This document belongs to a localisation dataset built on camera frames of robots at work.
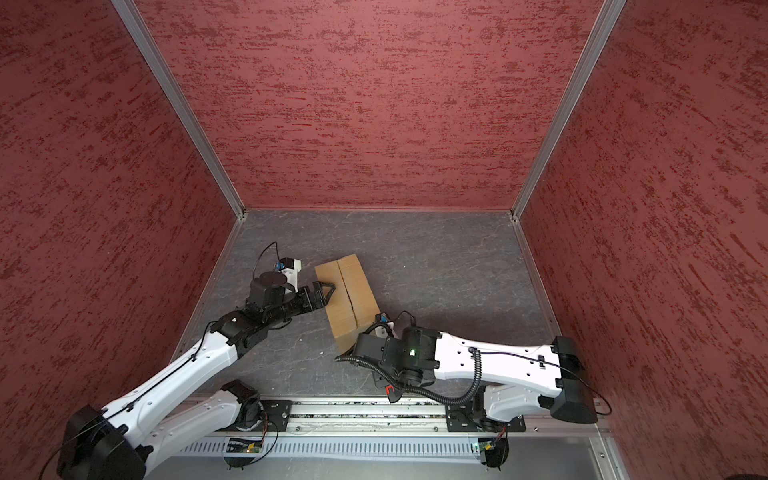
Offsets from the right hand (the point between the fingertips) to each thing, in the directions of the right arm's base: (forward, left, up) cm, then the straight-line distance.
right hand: (387, 377), depth 68 cm
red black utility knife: (-3, 0, +3) cm, 4 cm away
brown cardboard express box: (+18, +9, +3) cm, 20 cm away
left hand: (+21, +17, +2) cm, 27 cm away
